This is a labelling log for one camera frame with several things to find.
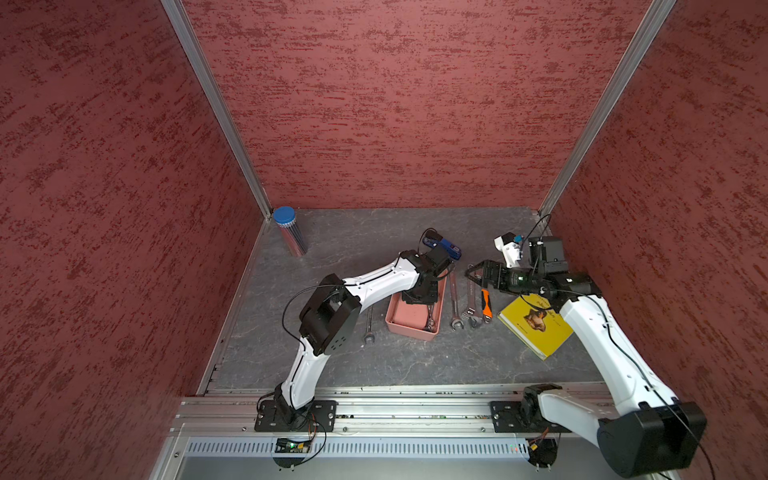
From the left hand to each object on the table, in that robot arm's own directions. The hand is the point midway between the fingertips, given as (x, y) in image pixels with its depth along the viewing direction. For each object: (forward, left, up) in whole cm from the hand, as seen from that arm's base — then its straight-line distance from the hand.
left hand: (422, 304), depth 89 cm
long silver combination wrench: (-2, -11, -7) cm, 13 cm away
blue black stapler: (+28, -6, -3) cm, 29 cm away
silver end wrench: (-7, +16, -6) cm, 19 cm away
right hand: (-1, -12, +15) cm, 20 cm away
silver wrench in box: (-4, -3, -4) cm, 6 cm away
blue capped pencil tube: (+24, +44, +13) cm, 52 cm away
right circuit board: (-36, -27, -4) cm, 45 cm away
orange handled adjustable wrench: (0, -21, -4) cm, 21 cm away
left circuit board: (-35, +35, -7) cm, 50 cm away
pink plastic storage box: (-5, +4, -2) cm, 7 cm away
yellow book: (-5, -34, -2) cm, 35 cm away
